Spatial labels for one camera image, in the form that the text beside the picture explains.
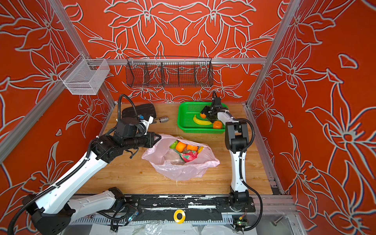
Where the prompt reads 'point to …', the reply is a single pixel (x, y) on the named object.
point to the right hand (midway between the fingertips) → (205, 111)
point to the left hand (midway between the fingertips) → (162, 135)
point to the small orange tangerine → (191, 147)
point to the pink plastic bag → (179, 160)
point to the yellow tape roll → (179, 221)
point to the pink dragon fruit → (188, 155)
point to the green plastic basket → (186, 110)
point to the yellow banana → (200, 122)
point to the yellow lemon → (200, 149)
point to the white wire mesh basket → (85, 76)
